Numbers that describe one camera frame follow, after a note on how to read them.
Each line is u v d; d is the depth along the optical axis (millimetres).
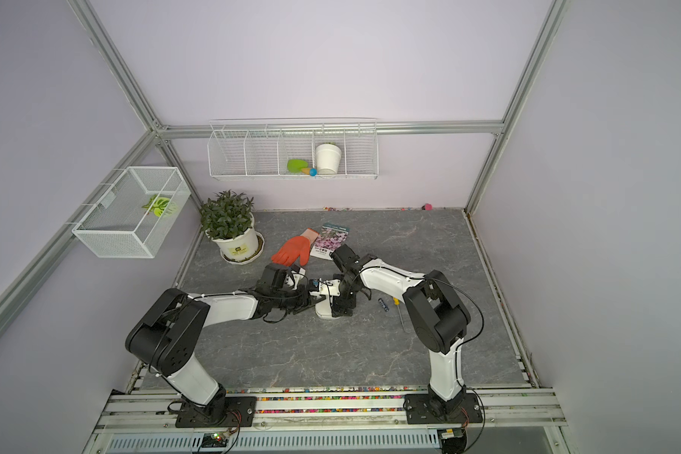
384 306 916
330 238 1117
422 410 738
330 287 781
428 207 1240
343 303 818
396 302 926
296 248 1085
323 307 889
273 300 738
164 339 475
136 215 824
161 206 812
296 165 999
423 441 707
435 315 498
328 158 927
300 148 988
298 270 904
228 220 913
